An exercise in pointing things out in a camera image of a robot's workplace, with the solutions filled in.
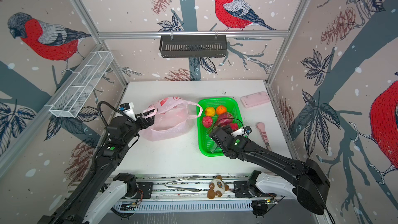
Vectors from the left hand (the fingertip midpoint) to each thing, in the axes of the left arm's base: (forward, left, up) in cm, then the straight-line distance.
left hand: (147, 111), depth 76 cm
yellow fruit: (+11, -32, -16) cm, 38 cm away
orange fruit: (+13, -40, -17) cm, 45 cm away
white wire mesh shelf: (+5, +35, +7) cm, 36 cm away
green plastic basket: (-9, -31, -23) cm, 40 cm away
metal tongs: (-25, -22, -23) cm, 40 cm away
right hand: (-6, -39, -12) cm, 41 cm away
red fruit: (+4, -31, -17) cm, 36 cm away
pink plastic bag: (+12, -8, -23) cm, 28 cm away
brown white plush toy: (-30, -35, -21) cm, 50 cm away
